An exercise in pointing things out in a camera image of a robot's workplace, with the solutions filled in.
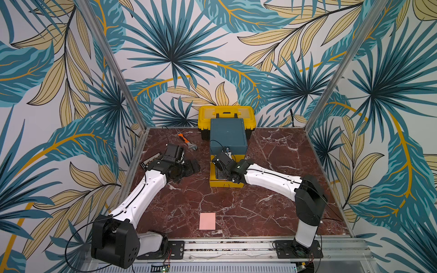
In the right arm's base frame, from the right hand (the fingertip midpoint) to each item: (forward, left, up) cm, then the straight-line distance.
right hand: (223, 169), depth 87 cm
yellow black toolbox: (+36, +9, +6) cm, 38 cm away
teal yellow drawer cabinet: (+15, -2, +11) cm, 18 cm away
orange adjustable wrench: (+24, +20, -10) cm, 33 cm away
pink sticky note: (-22, +8, -10) cm, 26 cm away
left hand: (-3, +15, +4) cm, 16 cm away
